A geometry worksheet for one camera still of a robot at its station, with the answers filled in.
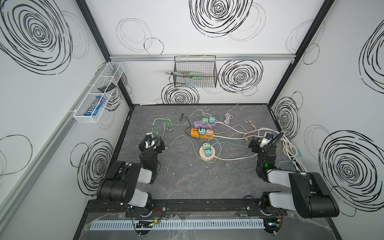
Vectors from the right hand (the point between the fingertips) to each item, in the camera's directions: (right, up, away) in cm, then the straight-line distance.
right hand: (262, 137), depth 88 cm
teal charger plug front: (-32, -9, -1) cm, 33 cm away
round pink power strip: (-35, -10, +3) cm, 37 cm away
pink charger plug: (-31, +2, +8) cm, 32 cm away
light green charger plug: (-33, +10, +14) cm, 37 cm away
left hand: (-65, 0, +1) cm, 65 cm away
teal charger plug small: (-28, +10, +14) cm, 33 cm away
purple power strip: (-37, +7, +17) cm, 42 cm away
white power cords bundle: (+22, -8, +8) cm, 24 cm away
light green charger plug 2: (-33, -5, +1) cm, 34 cm away
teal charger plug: (-35, +3, +8) cm, 36 cm away
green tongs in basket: (-41, +39, +3) cm, 56 cm away
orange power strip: (-40, +2, +11) cm, 42 cm away
